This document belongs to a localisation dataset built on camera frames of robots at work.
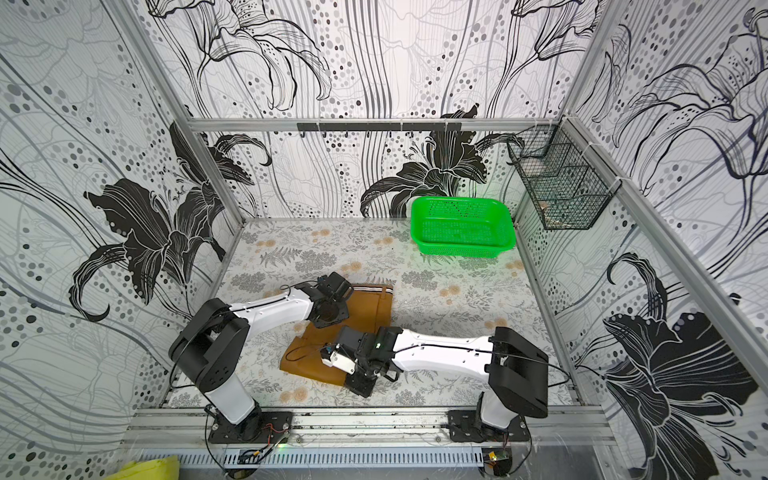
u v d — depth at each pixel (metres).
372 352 0.55
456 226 1.18
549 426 0.73
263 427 0.72
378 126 0.90
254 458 0.72
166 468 0.62
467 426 0.72
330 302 0.69
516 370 0.42
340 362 0.67
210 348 0.46
